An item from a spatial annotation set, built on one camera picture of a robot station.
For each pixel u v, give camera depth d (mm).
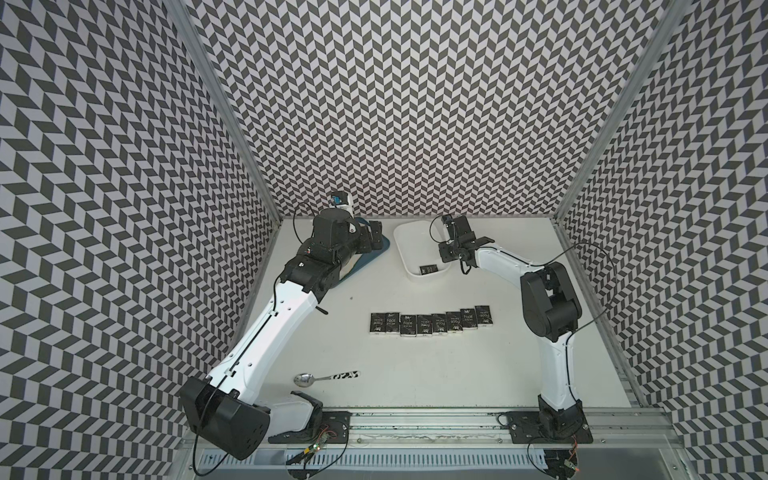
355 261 1021
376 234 665
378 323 889
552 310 543
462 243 785
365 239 646
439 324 889
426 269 1016
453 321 890
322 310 960
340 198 619
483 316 911
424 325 885
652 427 758
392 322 889
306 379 781
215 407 369
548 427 646
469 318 892
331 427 721
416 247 998
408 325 887
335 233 518
